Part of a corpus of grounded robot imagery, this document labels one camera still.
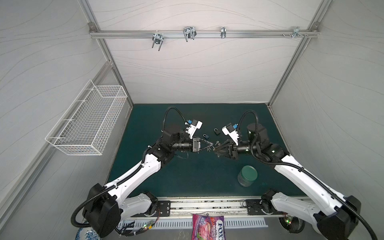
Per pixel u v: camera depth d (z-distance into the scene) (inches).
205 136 39.9
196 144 23.8
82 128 26.6
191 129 25.5
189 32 30.1
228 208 29.5
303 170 18.1
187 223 27.7
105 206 14.9
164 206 29.5
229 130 23.8
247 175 29.4
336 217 14.7
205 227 26.4
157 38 31.1
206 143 25.8
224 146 24.9
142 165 19.1
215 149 25.6
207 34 30.8
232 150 23.0
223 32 30.6
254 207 28.8
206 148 25.7
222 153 25.1
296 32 30.1
